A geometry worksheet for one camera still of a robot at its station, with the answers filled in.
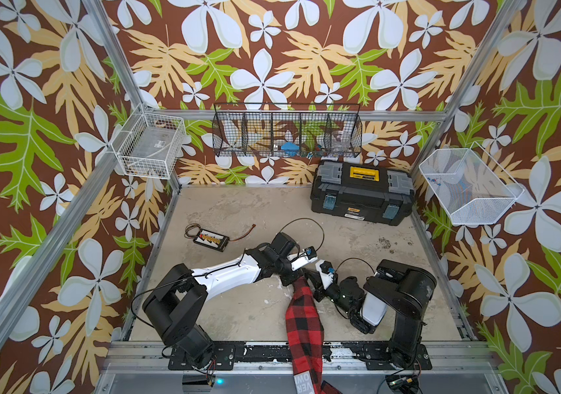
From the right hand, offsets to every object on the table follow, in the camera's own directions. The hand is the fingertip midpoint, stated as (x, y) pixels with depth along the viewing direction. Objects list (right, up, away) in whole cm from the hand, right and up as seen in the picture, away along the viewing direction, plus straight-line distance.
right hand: (307, 272), depth 88 cm
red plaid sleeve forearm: (-2, -16, -13) cm, 21 cm away
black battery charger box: (-38, +10, +11) cm, 41 cm away
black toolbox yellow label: (+23, +30, +7) cm, 38 cm away
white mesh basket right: (+55, +31, -5) cm, 63 cm away
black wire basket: (-7, +56, +11) cm, 57 cm away
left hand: (-3, +3, -2) cm, 4 cm away
